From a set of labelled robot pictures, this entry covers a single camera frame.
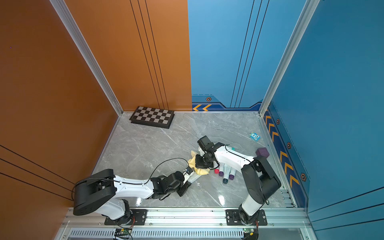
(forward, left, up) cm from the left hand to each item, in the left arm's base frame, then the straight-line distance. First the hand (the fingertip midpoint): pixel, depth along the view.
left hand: (190, 181), depth 85 cm
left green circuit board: (-24, +32, -3) cm, 40 cm away
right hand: (+8, -3, +4) cm, 9 cm away
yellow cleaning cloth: (+8, -1, +6) cm, 10 cm away
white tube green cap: (+2, -18, +33) cm, 38 cm away
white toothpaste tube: (+6, -21, +2) cm, 22 cm away
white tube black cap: (+1, -2, +2) cm, 3 cm away
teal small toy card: (+31, -43, +2) cm, 53 cm away
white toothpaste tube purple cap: (+4, -24, +2) cm, 25 cm away
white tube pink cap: (+6, -15, +2) cm, 16 cm away
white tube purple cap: (+5, -18, +1) cm, 19 cm away
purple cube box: (+17, -44, +4) cm, 48 cm away
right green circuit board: (-24, -29, -1) cm, 37 cm away
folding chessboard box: (+48, +31, +3) cm, 57 cm away
